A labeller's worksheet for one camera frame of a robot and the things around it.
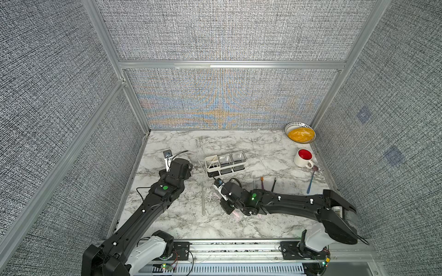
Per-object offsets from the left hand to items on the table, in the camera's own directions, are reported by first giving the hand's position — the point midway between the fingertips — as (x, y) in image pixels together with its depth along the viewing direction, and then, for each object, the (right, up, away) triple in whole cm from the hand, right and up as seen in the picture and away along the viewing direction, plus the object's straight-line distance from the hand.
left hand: (179, 165), depth 80 cm
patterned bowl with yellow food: (+69, +17, +29) cm, 77 cm away
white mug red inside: (+66, +2, +19) cm, 69 cm away
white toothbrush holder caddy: (+17, -1, +11) cm, 20 cm away
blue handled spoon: (+74, -4, +21) cm, 77 cm away
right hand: (+19, -15, +1) cm, 24 cm away
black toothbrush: (+48, -13, +15) cm, 52 cm away
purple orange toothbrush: (+42, -12, +15) cm, 46 cm away
